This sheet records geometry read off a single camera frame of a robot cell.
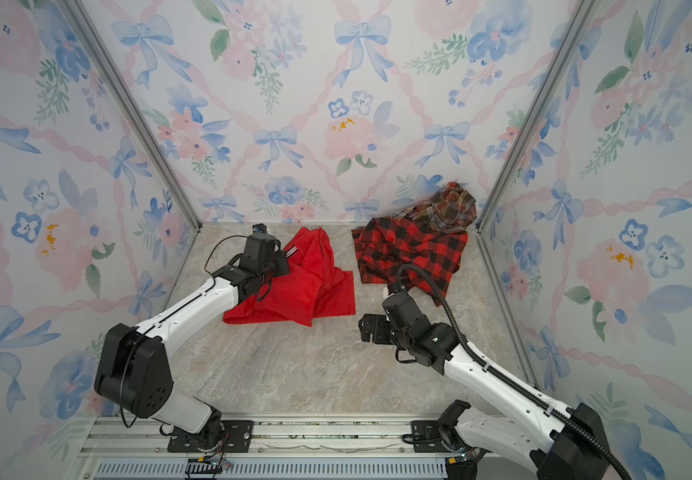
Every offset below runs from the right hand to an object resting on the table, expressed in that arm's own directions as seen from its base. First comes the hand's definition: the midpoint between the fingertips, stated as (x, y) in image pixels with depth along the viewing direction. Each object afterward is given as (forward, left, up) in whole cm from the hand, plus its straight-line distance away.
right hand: (372, 322), depth 79 cm
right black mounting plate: (-23, -14, -14) cm, 30 cm away
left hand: (+19, +26, +5) cm, 32 cm away
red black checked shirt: (+33, -6, -7) cm, 35 cm away
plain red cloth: (+9, +16, +3) cm, 19 cm away
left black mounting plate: (-25, +35, -13) cm, 44 cm away
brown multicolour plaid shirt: (+43, -29, +2) cm, 52 cm away
